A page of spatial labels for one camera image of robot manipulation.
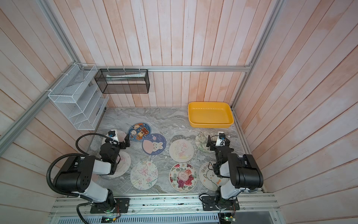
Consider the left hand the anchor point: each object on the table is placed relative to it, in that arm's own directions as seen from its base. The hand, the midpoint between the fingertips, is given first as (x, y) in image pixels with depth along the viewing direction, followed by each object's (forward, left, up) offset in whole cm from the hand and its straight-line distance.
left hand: (122, 135), depth 92 cm
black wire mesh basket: (+42, +6, +14) cm, 45 cm away
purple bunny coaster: (-2, -20, -9) cm, 22 cm away
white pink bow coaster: (-18, -3, -9) cm, 20 cm away
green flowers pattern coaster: (+2, -55, -9) cm, 56 cm away
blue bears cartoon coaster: (+9, -7, -9) cm, 14 cm away
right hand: (0, -63, +2) cm, 63 cm away
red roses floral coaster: (-24, -41, -9) cm, 49 cm away
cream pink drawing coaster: (-7, -40, -10) cm, 42 cm away
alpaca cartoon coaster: (-26, -56, -9) cm, 63 cm away
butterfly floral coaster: (-24, -17, -9) cm, 30 cm away
